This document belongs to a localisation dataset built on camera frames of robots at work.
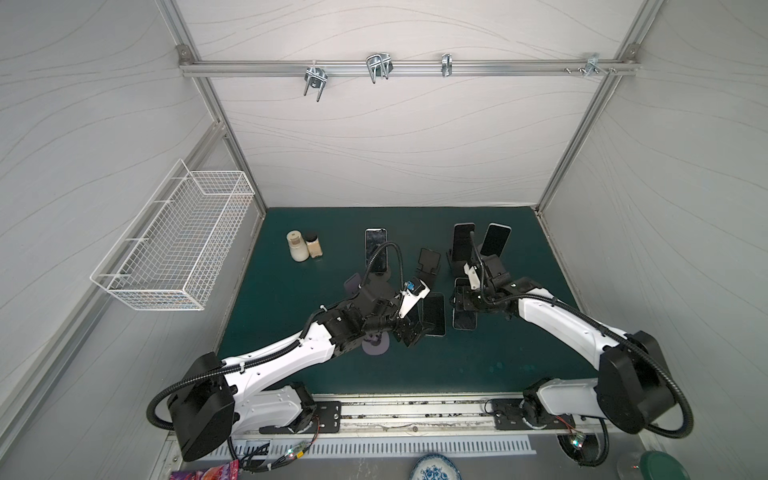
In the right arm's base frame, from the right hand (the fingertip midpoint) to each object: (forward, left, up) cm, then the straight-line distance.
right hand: (465, 292), depth 87 cm
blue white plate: (-41, +10, -6) cm, 43 cm away
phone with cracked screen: (+16, +29, +5) cm, 33 cm away
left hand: (-10, +12, +9) cm, 18 cm away
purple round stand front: (-15, +25, -8) cm, 30 cm away
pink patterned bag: (-45, +56, -4) cm, 72 cm away
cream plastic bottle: (+15, +55, 0) cm, 57 cm away
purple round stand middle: (-1, +34, +3) cm, 34 cm away
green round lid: (-39, -35, +2) cm, 52 cm away
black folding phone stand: (+11, +10, -1) cm, 15 cm away
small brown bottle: (+16, +50, 0) cm, 52 cm away
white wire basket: (-7, +72, +24) cm, 77 cm away
